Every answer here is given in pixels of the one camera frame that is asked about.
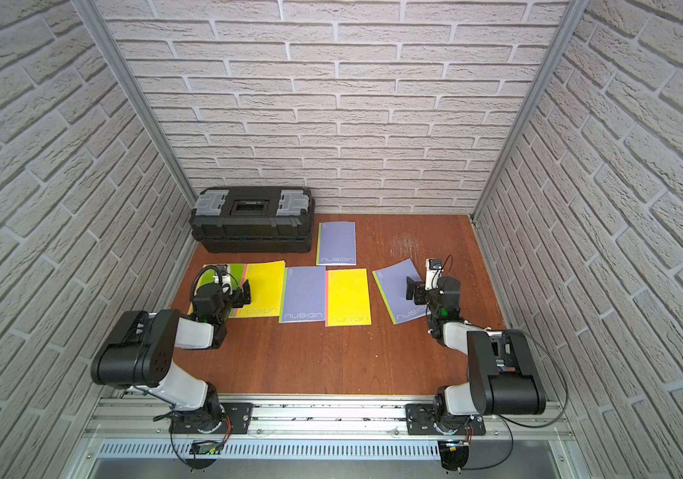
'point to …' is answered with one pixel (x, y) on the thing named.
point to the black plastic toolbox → (256, 220)
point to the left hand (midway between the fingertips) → (234, 276)
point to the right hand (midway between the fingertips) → (426, 277)
